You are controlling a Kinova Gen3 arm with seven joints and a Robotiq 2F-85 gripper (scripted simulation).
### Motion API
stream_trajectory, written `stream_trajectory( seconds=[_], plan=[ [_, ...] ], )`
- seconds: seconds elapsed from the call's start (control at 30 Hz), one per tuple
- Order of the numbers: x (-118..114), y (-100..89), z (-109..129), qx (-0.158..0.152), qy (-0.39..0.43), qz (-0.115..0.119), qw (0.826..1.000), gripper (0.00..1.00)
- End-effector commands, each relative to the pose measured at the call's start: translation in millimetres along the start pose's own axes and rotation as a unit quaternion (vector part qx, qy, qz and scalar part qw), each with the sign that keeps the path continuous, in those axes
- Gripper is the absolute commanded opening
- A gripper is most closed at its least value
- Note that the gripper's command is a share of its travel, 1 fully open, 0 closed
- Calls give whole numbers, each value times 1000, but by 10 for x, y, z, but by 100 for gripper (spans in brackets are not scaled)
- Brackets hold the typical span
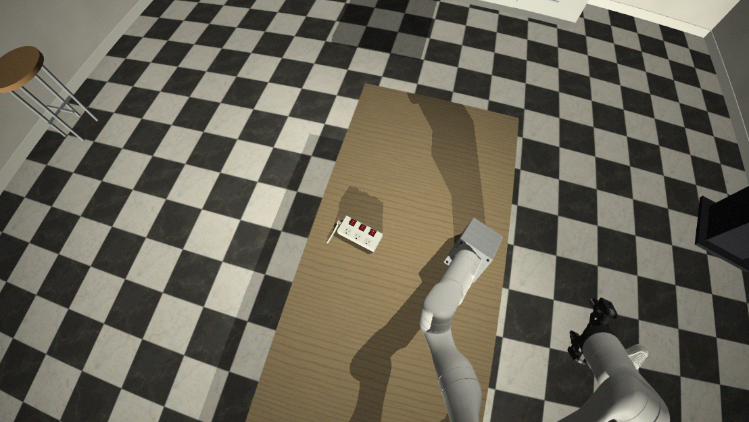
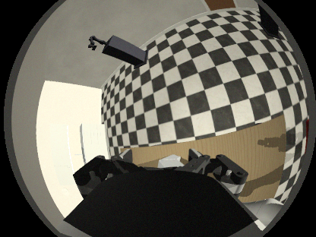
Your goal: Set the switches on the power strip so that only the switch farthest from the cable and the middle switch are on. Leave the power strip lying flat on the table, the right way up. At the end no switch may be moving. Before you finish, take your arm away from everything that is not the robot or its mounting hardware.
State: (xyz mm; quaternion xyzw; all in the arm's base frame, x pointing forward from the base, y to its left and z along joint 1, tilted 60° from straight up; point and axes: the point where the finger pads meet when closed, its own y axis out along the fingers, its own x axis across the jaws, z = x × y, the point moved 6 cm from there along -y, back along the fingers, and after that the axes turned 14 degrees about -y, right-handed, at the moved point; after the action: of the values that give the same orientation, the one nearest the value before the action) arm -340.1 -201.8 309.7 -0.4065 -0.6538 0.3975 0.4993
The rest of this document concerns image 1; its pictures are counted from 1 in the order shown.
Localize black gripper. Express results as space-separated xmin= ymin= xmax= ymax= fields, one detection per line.
xmin=568 ymin=298 xmax=618 ymax=365

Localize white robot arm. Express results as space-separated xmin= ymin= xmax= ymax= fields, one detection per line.
xmin=420 ymin=250 xmax=670 ymax=422

